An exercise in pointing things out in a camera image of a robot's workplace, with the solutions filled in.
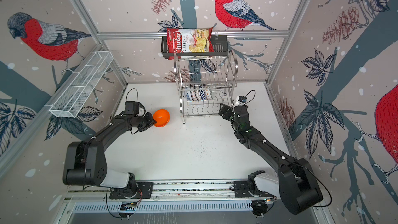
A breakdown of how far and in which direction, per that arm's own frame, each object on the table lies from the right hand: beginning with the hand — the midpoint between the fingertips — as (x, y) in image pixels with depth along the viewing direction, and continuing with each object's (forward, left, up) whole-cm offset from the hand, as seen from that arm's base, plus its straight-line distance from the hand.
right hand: (224, 108), depth 85 cm
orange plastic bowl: (-3, +37, -7) cm, 38 cm away
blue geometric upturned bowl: (+14, +13, -4) cm, 19 cm away
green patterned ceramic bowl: (+14, +10, -5) cm, 18 cm away
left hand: (-5, +40, -7) cm, 41 cm away
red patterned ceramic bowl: (+13, +19, -5) cm, 24 cm away
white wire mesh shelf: (+1, +75, +17) cm, 77 cm away
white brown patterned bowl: (+13, +16, -4) cm, 22 cm away
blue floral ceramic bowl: (+12, +22, -5) cm, 26 cm away
